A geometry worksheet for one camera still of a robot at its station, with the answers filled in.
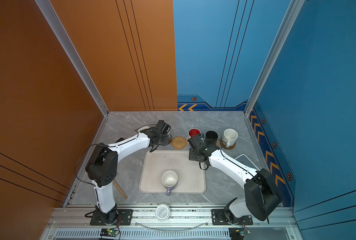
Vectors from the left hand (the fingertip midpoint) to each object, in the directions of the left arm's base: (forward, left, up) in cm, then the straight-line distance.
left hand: (165, 137), depth 95 cm
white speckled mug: (+2, -42, -1) cm, 42 cm away
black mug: (+1, -30, +2) cm, 30 cm away
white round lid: (-42, -3, -2) cm, 42 cm away
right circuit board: (-49, -38, -8) cm, 62 cm away
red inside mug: (+5, -18, -1) cm, 19 cm away
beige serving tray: (-23, -17, -6) cm, 29 cm away
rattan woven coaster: (+1, -9, -8) cm, 12 cm away
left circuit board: (-49, +22, -9) cm, 55 cm away
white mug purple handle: (-24, -4, -7) cm, 26 cm away
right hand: (-13, -18, +1) cm, 22 cm away
